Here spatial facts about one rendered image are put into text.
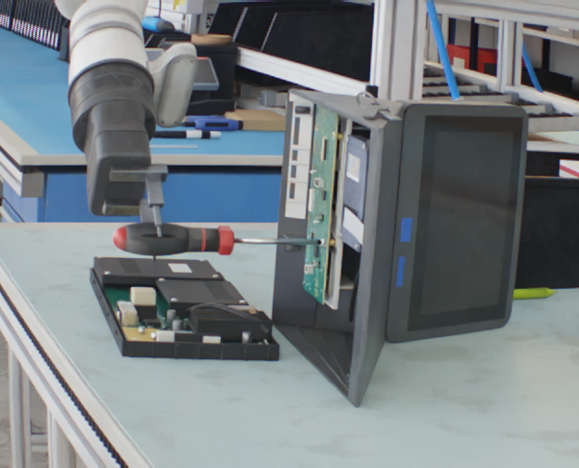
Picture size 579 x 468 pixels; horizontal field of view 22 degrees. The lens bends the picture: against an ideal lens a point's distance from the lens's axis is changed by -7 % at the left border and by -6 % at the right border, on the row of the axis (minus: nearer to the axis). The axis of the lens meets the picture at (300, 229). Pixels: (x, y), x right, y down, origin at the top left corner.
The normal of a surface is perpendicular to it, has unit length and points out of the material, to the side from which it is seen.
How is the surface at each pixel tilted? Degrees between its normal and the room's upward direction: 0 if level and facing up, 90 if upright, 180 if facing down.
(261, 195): 90
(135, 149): 37
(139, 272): 0
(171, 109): 127
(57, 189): 90
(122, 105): 48
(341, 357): 0
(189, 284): 0
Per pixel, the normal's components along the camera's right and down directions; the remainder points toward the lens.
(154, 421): 0.07, -0.98
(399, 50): 0.35, 0.20
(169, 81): 0.17, 0.75
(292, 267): -0.29, 0.16
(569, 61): -0.93, 0.00
